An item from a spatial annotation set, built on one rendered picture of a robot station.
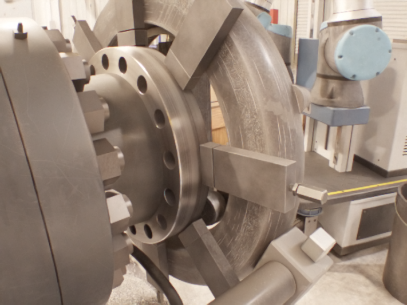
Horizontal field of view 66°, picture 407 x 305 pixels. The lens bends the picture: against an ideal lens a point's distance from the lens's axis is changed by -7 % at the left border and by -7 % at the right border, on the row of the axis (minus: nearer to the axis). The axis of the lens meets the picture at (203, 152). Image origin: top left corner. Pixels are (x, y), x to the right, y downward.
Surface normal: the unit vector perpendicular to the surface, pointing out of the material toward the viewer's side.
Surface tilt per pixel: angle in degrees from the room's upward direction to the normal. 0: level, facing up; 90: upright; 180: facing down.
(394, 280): 93
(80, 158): 68
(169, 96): 52
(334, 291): 0
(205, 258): 90
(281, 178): 90
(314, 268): 23
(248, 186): 90
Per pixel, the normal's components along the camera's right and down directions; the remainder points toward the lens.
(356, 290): 0.00, -0.94
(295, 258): 0.26, -0.77
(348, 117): 0.28, 0.32
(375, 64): -0.12, 0.42
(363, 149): -0.96, 0.10
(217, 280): -0.73, 0.23
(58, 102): 0.55, -0.36
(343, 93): -0.15, 0.00
